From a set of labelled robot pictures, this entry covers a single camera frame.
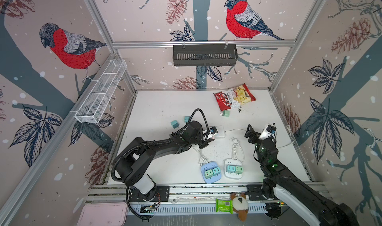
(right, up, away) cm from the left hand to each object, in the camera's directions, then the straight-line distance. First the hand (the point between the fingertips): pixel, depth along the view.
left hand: (212, 136), depth 83 cm
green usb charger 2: (+12, +12, +20) cm, 26 cm away
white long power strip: (+6, -1, +9) cm, 11 cm away
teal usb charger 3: (-24, +5, +15) cm, 29 cm away
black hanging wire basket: (-3, +53, +20) cm, 57 cm away
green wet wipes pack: (+4, -30, -14) cm, 34 cm away
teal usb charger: (+1, -16, -9) cm, 18 cm away
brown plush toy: (+11, -29, -15) cm, 35 cm away
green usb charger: (-3, -17, -10) cm, 20 cm away
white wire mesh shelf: (-61, +38, +6) cm, 73 cm away
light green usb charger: (+12, -15, -9) cm, 21 cm away
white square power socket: (+13, -14, -2) cm, 19 cm away
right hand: (+24, +5, -2) cm, 24 cm away
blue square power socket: (-2, -16, -3) cm, 16 cm away
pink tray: (-53, -33, -15) cm, 64 cm away
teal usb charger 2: (+8, -15, -9) cm, 19 cm away
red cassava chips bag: (+19, +24, +27) cm, 41 cm away
